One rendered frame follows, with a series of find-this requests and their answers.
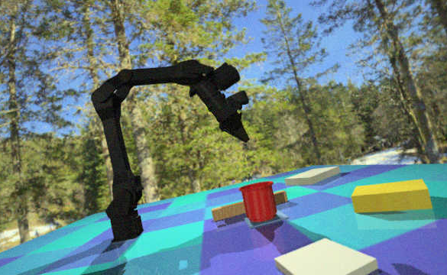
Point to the yellow rectangular block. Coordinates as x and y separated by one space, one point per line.
406 195

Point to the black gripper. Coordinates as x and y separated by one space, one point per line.
227 116

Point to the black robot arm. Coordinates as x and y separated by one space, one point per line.
127 188

